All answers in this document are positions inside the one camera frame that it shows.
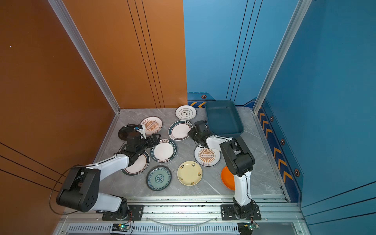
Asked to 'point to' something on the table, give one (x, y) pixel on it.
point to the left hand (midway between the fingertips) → (156, 134)
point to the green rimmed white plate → (178, 130)
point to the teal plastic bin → (223, 118)
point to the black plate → (124, 130)
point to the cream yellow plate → (189, 173)
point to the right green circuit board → (246, 228)
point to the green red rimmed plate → (139, 166)
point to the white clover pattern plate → (186, 112)
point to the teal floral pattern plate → (158, 177)
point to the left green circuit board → (122, 227)
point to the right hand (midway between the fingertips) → (188, 131)
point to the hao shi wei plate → (165, 151)
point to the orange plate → (228, 178)
